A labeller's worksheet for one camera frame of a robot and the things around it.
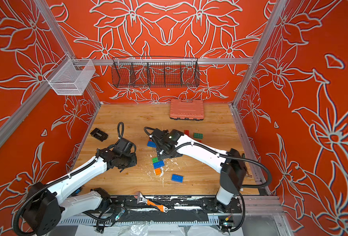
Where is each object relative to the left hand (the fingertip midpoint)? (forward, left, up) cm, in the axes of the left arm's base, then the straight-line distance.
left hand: (137, 160), depth 83 cm
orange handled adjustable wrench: (-19, -5, -5) cm, 20 cm away
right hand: (+2, -17, +7) cm, 18 cm away
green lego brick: (+2, -10, -2) cm, 11 cm away
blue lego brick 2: (-1, -12, -2) cm, 13 cm away
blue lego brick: (+12, -6, -2) cm, 14 cm away
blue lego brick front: (-7, -23, -5) cm, 25 cm away
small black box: (+19, +33, -4) cm, 38 cm away
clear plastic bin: (+42, +48, +26) cm, 69 cm away
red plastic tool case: (+45, -31, -2) cm, 55 cm away
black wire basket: (+54, -5, +24) cm, 59 cm away
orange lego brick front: (-4, -12, -5) cm, 14 cm away
